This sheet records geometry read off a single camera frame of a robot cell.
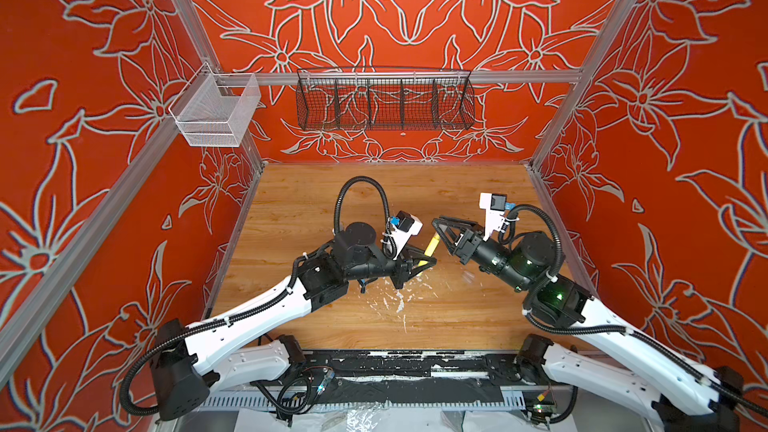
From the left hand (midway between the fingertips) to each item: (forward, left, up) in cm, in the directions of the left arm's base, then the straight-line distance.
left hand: (433, 257), depth 62 cm
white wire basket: (+48, +68, +2) cm, 83 cm away
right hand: (+4, +1, +7) cm, 8 cm away
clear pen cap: (+9, -15, -27) cm, 32 cm away
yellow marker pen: (+1, 0, +3) cm, 3 cm away
